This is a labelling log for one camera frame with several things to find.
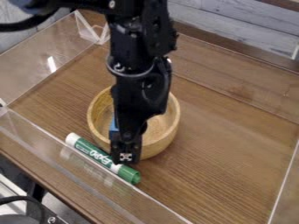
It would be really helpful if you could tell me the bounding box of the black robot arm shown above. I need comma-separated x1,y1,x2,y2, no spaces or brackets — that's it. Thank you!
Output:
0,0,179,164

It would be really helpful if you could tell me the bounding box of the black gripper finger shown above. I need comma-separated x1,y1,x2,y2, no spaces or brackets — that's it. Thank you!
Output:
110,131,143,165

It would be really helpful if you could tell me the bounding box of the clear acrylic corner bracket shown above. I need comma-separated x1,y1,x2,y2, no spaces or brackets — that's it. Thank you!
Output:
74,10,110,46

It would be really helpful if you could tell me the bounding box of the blue foam block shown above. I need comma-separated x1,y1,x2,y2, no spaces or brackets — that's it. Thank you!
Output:
108,116,118,140

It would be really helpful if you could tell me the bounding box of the green Expo marker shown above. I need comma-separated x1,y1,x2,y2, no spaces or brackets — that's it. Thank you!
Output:
66,132,142,185

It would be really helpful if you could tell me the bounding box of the black cable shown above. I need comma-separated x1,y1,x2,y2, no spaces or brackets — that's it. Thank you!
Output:
0,196,43,224

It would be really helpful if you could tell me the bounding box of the clear acrylic front wall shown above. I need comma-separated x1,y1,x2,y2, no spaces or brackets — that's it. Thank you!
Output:
0,101,193,224

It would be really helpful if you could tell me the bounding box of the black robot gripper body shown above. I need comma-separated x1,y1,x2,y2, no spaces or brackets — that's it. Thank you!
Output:
106,55,174,147

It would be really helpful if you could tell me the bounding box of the wooden brown bowl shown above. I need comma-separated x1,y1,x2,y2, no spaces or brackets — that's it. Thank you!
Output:
87,87,182,160

